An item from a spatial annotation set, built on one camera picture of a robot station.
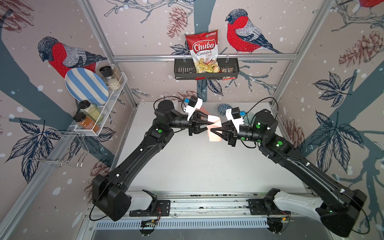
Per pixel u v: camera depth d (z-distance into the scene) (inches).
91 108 25.4
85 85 28.1
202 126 22.5
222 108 45.3
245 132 20.8
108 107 27.5
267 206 26.0
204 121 22.1
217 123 21.1
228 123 21.8
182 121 22.1
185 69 37.4
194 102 20.1
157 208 28.6
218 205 29.5
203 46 31.3
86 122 24.1
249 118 19.9
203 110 46.5
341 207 15.0
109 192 15.0
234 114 19.5
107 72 31.3
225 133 21.7
